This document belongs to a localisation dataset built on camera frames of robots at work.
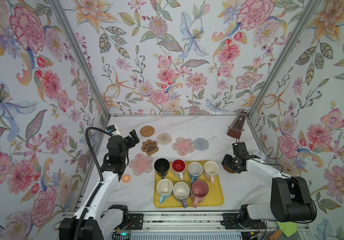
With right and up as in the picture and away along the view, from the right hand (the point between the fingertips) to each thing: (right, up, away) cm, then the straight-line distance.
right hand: (226, 162), depth 93 cm
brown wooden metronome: (+10, +24, +8) cm, 27 cm away
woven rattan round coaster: (-52, +19, +18) cm, 58 cm away
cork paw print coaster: (-49, +9, +9) cm, 50 cm away
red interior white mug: (-30, -2, -2) cm, 30 cm away
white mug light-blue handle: (-38, -13, -9) cm, 41 cm away
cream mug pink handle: (-11, -3, -5) cm, 12 cm away
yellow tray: (-26, -8, -14) cm, 30 cm away
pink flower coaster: (-26, +9, +11) cm, 29 cm away
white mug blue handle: (-20, -3, -5) cm, 21 cm away
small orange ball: (-61, -9, -4) cm, 62 cm away
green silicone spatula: (+22, -28, -20) cm, 41 cm away
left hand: (-56, +19, -12) cm, 60 cm away
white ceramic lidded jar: (+22, +5, 0) cm, 22 cm away
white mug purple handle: (-29, -13, -10) cm, 33 cm away
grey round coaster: (-14, +10, +11) cm, 20 cm away
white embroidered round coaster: (-40, +14, +14) cm, 44 cm away
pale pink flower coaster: (-54, -2, +3) cm, 54 cm away
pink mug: (-19, -12, -11) cm, 25 cm away
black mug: (-40, -1, -5) cm, 40 cm away
